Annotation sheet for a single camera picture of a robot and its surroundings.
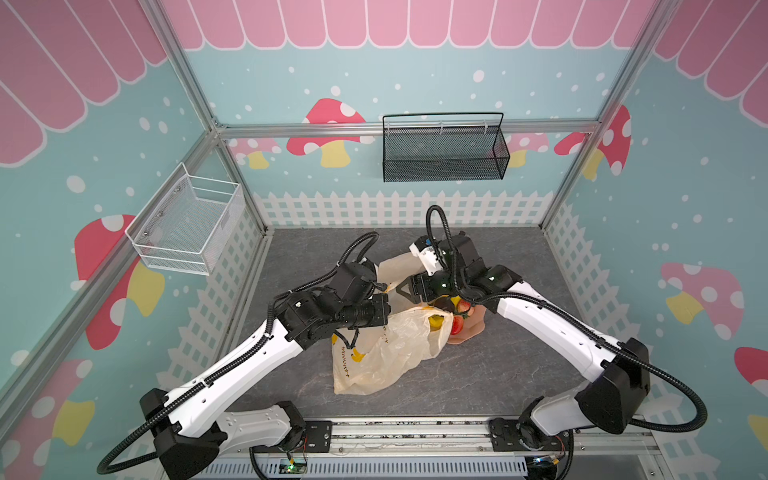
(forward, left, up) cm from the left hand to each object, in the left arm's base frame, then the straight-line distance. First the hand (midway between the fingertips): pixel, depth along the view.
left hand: (390, 316), depth 69 cm
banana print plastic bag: (-7, +1, -7) cm, 10 cm away
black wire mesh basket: (+52, -16, +10) cm, 55 cm away
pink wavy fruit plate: (+8, -25, -21) cm, 33 cm away
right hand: (+9, -4, -1) cm, 10 cm away
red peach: (+9, -20, -20) cm, 30 cm away
